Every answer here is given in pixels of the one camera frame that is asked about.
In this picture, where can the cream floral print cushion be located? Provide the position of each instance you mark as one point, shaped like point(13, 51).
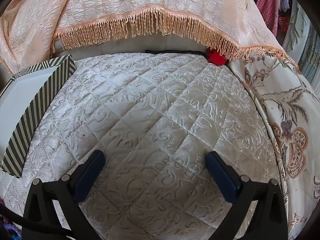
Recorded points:
point(287, 105)

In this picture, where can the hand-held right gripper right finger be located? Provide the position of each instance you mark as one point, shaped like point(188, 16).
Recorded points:
point(223, 177)

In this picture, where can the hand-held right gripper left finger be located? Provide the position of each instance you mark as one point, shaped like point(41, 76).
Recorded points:
point(87, 177)

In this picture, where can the cream quilted seat cover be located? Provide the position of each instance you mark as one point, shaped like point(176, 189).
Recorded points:
point(150, 105)

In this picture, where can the small red object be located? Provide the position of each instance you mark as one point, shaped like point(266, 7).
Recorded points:
point(217, 58)

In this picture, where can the peach fringed throw cloth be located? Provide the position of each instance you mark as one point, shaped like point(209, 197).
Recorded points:
point(125, 0)

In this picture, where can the pink polka dot garment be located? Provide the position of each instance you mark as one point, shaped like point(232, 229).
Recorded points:
point(267, 2)

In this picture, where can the striped box with white inside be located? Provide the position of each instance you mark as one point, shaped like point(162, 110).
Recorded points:
point(22, 100)

